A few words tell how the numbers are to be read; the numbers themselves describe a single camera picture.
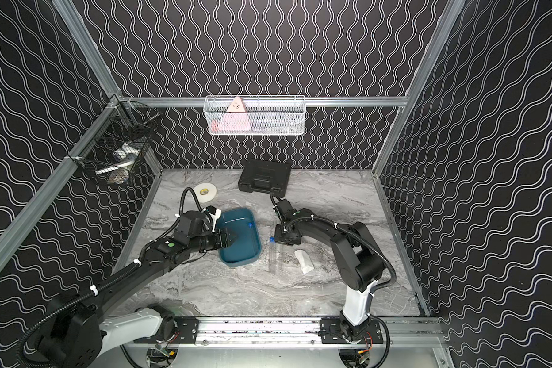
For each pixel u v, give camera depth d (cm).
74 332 39
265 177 107
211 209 76
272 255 92
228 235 75
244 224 98
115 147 92
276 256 91
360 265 48
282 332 76
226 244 73
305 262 86
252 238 95
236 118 90
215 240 73
